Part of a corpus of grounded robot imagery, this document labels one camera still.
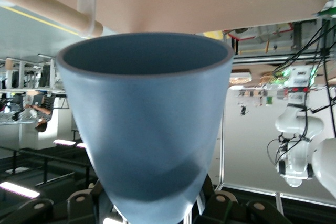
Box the thin black cable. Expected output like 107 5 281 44
272 19 336 78
320 48 336 138

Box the white ceiling light panel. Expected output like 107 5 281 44
0 181 41 199
52 138 77 147

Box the person in striped shirt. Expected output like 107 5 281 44
23 89 55 133

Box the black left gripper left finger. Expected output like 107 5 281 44
0 179 124 224

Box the blue plastic cup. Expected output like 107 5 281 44
55 32 235 224

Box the white frame post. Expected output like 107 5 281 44
218 108 227 192

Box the metal storage shelf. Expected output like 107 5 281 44
0 53 66 96

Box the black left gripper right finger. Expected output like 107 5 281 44
203 174 292 224

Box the wooden rack dowel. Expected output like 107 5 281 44
0 0 104 38

